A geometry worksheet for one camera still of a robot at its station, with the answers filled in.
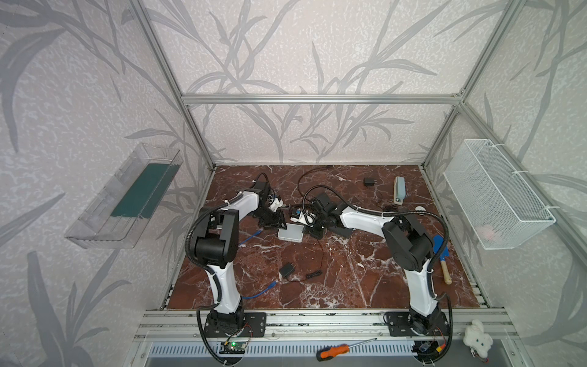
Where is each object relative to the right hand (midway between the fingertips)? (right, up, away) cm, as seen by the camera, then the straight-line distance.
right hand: (305, 221), depth 96 cm
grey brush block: (+43, +13, +8) cm, 45 cm away
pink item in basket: (+58, 0, -23) cm, 63 cm away
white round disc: (+53, +5, +9) cm, 54 cm away
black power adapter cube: (-7, -17, -11) cm, 21 cm away
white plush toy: (+52, -31, -26) cm, 66 cm away
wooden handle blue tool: (+55, -8, -2) cm, 56 cm away
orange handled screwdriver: (+7, -35, -28) cm, 45 cm away
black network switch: (+15, -5, 0) cm, 16 cm away
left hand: (-9, +1, -1) cm, 9 cm away
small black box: (+32, +17, +19) cm, 41 cm away
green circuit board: (-23, -36, -24) cm, 49 cm away
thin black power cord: (+4, -18, -11) cm, 21 cm away
